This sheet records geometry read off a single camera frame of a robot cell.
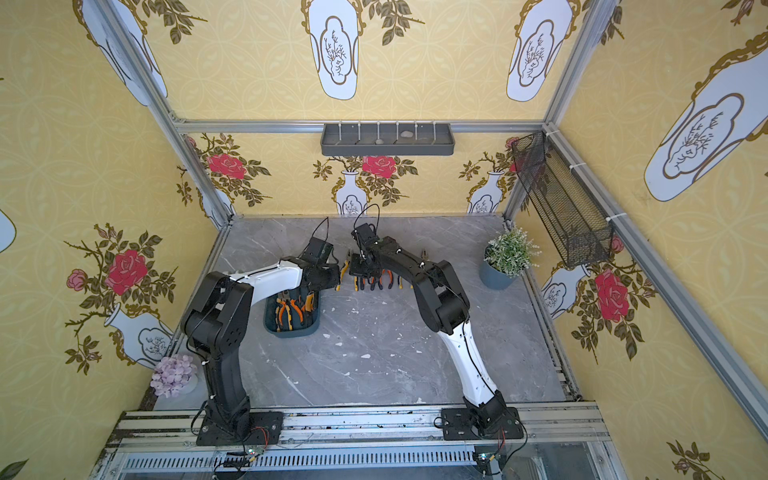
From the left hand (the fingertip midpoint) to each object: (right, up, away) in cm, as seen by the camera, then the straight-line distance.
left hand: (341, 278), depth 100 cm
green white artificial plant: (+53, +9, -11) cm, 55 cm away
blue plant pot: (+50, 0, -4) cm, 51 cm away
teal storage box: (-8, -14, -11) cm, 19 cm away
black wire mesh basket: (+68, +18, -16) cm, 72 cm away
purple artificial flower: (-37, -20, -27) cm, 50 cm away
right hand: (+4, +1, +1) cm, 4 cm away
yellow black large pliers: (+2, +2, -9) cm, 9 cm away
